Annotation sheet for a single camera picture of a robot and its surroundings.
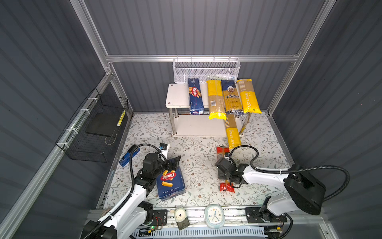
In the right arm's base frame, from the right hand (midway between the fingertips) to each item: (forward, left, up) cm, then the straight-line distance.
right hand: (224, 172), depth 89 cm
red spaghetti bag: (-9, +1, +4) cm, 10 cm away
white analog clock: (-23, +8, +3) cm, 25 cm away
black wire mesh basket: (+7, +68, +30) cm, 75 cm away
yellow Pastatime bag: (+24, -8, +8) cm, 27 cm away
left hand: (+5, +30, +13) cm, 33 cm away
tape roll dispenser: (-25, +24, +8) cm, 35 cm away
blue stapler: (+7, +60, +5) cm, 61 cm away
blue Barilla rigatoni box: (-9, +30, +7) cm, 33 cm away
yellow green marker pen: (+15, +57, +30) cm, 66 cm away
